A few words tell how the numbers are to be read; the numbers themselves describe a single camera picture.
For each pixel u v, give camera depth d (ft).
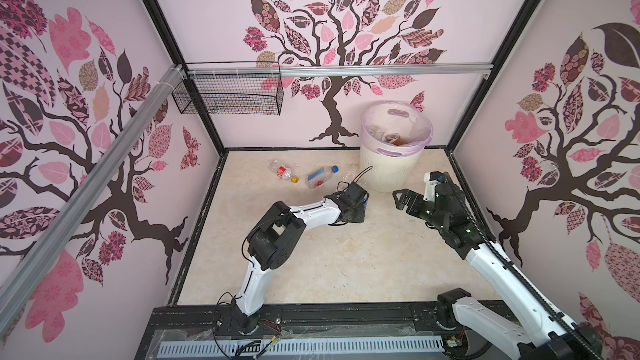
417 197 2.21
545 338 1.27
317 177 3.54
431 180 2.28
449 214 1.87
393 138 3.39
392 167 2.92
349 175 3.44
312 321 2.48
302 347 2.29
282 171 3.49
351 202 2.48
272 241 1.70
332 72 5.05
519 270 1.51
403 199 2.27
